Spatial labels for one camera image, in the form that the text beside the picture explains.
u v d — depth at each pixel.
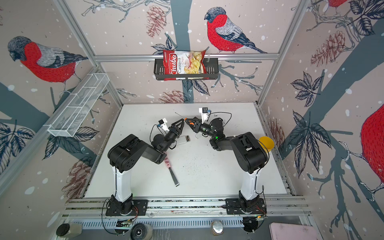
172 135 0.82
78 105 0.78
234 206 0.73
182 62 0.88
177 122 0.84
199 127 0.78
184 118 0.85
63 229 0.63
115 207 0.68
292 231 0.66
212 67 0.95
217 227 0.60
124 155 0.52
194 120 0.82
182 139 0.97
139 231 0.59
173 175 0.83
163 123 0.84
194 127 0.81
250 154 0.52
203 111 0.80
